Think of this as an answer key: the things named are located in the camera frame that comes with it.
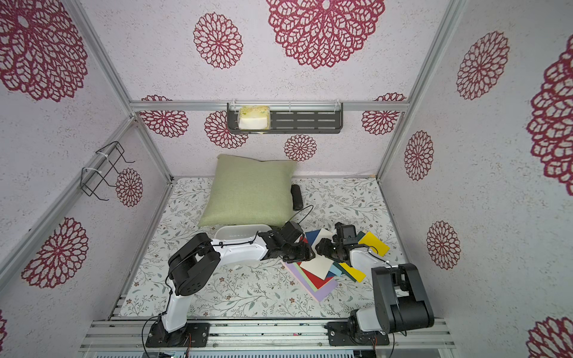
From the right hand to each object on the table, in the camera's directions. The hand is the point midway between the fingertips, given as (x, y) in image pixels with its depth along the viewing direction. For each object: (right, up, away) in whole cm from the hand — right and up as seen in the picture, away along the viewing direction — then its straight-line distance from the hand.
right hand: (320, 246), depth 93 cm
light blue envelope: (+5, -8, -5) cm, 11 cm away
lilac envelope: (-3, -16, -11) cm, 19 cm away
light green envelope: (-7, -10, -6) cm, 14 cm away
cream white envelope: (-1, -7, -5) cm, 9 cm away
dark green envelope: (+18, +4, +3) cm, 19 cm away
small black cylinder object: (-9, +17, +13) cm, 23 cm away
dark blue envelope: (-3, +4, +4) cm, 7 cm away
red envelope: (-2, -12, -7) cm, 14 cm away
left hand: (-5, -3, -5) cm, 7 cm away
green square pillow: (-32, +23, +4) cm, 39 cm away
